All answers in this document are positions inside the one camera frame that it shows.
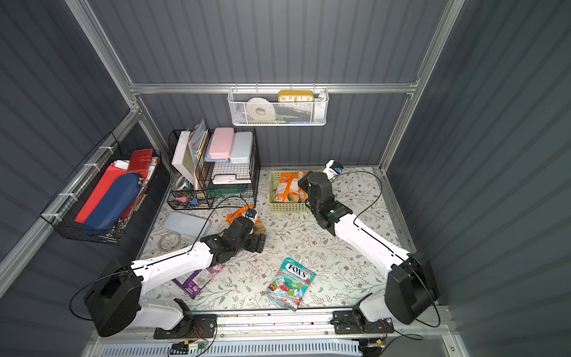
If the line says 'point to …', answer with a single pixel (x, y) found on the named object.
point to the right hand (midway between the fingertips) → (312, 174)
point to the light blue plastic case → (186, 224)
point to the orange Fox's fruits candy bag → (232, 217)
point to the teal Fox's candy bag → (291, 285)
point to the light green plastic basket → (274, 206)
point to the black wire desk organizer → (210, 166)
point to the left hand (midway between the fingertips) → (256, 234)
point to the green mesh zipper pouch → (222, 190)
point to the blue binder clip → (194, 201)
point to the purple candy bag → (194, 284)
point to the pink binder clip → (181, 199)
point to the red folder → (100, 193)
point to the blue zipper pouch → (117, 200)
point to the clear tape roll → (167, 250)
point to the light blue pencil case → (242, 151)
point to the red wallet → (140, 161)
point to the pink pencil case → (222, 142)
